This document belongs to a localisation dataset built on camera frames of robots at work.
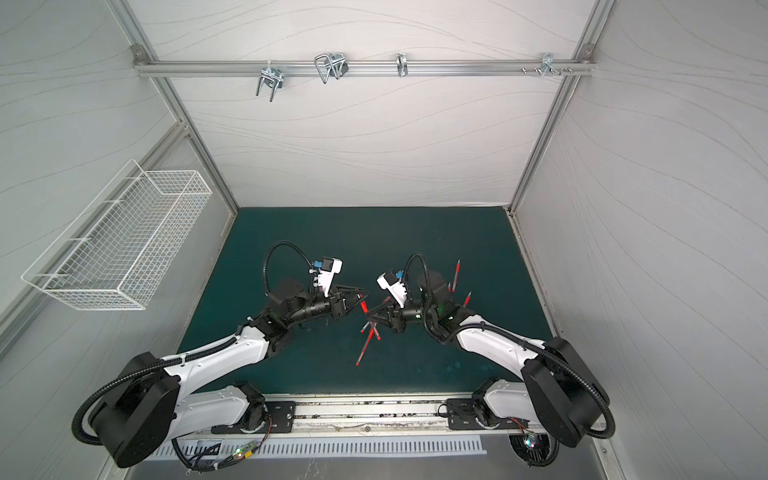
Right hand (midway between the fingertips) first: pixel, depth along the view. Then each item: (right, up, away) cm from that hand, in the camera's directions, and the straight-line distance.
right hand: (368, 314), depth 75 cm
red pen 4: (+5, +5, -5) cm, 8 cm away
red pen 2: (+30, 0, +18) cm, 35 cm away
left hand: (-1, +5, -2) cm, 6 cm away
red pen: (+29, +9, +26) cm, 40 cm away
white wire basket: (-58, +17, -7) cm, 61 cm away
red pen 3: (0, -9, +12) cm, 15 cm away
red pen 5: (-1, +2, -2) cm, 3 cm away
